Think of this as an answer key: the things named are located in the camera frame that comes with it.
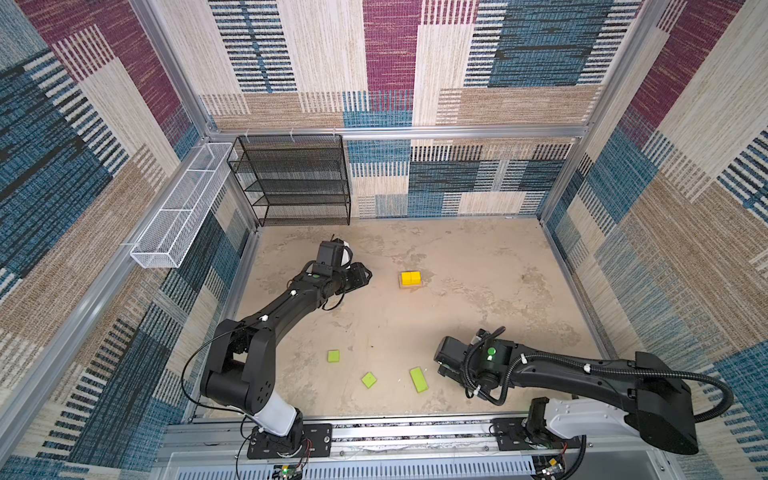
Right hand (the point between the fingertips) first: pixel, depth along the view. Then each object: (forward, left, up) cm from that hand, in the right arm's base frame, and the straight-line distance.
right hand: (456, 380), depth 79 cm
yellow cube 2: (+32, +8, 0) cm, 33 cm away
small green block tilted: (+2, +23, -3) cm, 23 cm away
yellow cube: (+33, +11, 0) cm, 35 cm away
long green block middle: (+1, +10, -2) cm, 10 cm away
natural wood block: (+31, +10, -3) cm, 33 cm away
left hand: (+29, +23, +10) cm, 38 cm away
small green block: (+9, +33, -3) cm, 35 cm away
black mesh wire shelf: (+67, +50, +14) cm, 85 cm away
